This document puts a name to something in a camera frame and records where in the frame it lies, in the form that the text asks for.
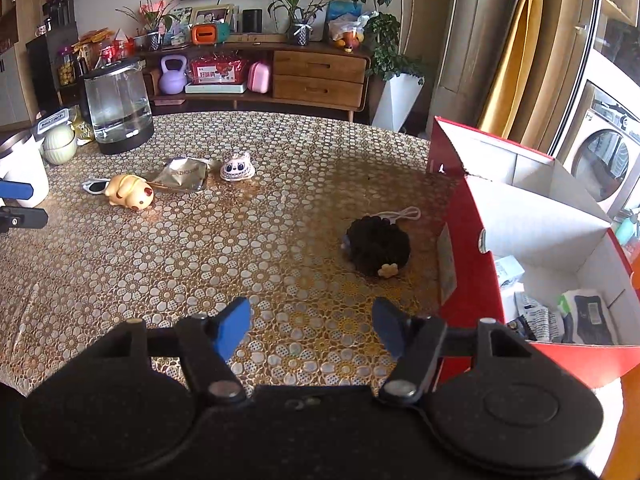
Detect silver foil packet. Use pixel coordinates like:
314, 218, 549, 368
150, 157, 212, 193

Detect yellow curtain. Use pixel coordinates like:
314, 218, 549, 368
478, 0, 544, 139

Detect black side shelf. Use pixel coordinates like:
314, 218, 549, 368
26, 0, 78, 114

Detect orange retro radio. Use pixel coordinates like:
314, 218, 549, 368
191, 22, 231, 46

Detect bag of fruit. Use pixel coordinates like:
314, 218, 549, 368
328, 11, 378, 53

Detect glass electric kettle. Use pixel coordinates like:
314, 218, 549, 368
82, 58, 154, 155

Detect pink flower vase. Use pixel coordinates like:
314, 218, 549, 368
117, 0, 177, 51

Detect potted grass plant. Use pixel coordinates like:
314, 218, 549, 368
267, 0, 329, 47

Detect black white sunglasses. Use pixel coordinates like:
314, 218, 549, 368
81, 179, 110, 195

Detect white planter with tree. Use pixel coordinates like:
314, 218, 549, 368
352, 0, 427, 132

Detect teal spray bottle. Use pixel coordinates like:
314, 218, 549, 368
615, 209, 639, 246

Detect black fluffy pouch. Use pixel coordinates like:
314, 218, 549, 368
341, 206, 422, 280

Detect cream round jar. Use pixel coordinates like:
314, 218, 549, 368
42, 125, 77, 165

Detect pink small case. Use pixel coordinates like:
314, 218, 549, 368
246, 61, 271, 94

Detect small light blue box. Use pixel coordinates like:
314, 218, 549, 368
494, 256, 525, 287

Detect black speaker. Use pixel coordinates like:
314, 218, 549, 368
242, 9, 262, 34

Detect white mug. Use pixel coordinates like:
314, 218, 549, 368
1, 129, 49, 208

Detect red cardboard box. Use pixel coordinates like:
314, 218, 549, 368
427, 117, 639, 388

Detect white panda toy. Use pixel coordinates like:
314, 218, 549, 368
219, 152, 256, 182

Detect white washing machine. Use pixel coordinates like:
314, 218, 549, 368
556, 82, 639, 217

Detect red gift box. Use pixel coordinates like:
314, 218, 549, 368
189, 53, 248, 84

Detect yellow spotted pig toy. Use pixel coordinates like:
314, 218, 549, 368
104, 174, 154, 211

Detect photo frame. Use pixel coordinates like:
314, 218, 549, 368
191, 4, 235, 25

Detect wooden tv cabinet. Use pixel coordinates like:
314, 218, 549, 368
141, 41, 372, 122

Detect white blue tissue pack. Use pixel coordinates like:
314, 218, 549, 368
558, 289, 618, 346

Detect purple kettlebell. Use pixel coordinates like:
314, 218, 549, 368
158, 54, 188, 96

